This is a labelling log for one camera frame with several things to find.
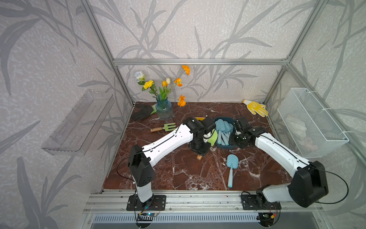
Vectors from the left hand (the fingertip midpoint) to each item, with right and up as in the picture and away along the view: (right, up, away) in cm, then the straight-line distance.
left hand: (204, 153), depth 74 cm
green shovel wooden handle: (+5, +6, +3) cm, 8 cm away
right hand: (+17, +4, +12) cm, 21 cm away
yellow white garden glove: (+46, +26, +45) cm, 69 cm away
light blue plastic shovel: (+19, -10, +15) cm, 26 cm away
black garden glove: (-48, +23, +41) cm, 67 cm away
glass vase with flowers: (-27, +26, +28) cm, 47 cm away
